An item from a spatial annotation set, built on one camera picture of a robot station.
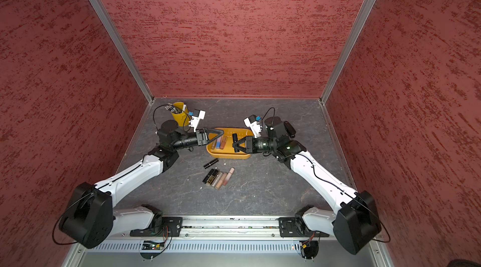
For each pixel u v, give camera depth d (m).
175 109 0.95
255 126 0.70
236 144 0.72
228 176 0.87
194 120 0.71
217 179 0.85
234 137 0.73
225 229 0.75
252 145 0.64
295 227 0.74
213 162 0.92
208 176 0.87
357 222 0.39
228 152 0.92
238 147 0.71
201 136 0.66
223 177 0.87
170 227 0.75
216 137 0.69
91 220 0.41
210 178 0.85
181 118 1.01
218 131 0.76
